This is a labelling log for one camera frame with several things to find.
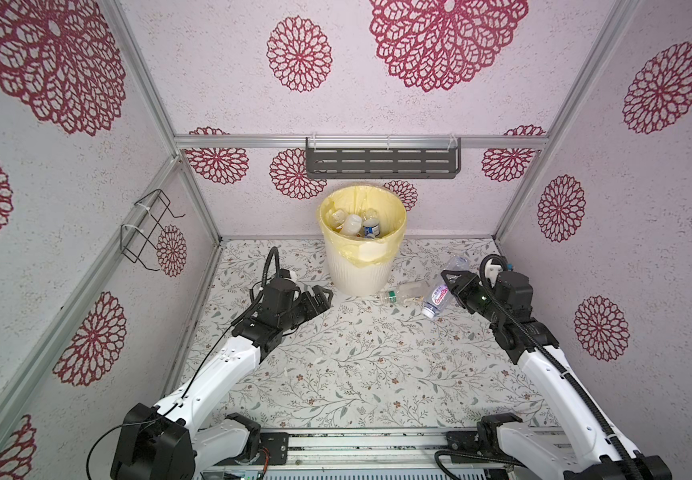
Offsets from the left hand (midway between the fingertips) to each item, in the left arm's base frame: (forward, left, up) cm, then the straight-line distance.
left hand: (322, 303), depth 82 cm
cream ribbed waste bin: (+14, -14, -8) cm, 21 cm away
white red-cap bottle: (+23, -9, +8) cm, 26 cm away
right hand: (+2, -31, +11) cm, 33 cm away
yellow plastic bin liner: (+36, -11, +7) cm, 38 cm away
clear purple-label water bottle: (-3, -30, +9) cm, 32 cm away
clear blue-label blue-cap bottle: (+29, -16, 0) cm, 33 cm away
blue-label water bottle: (+29, -4, +5) cm, 30 cm away
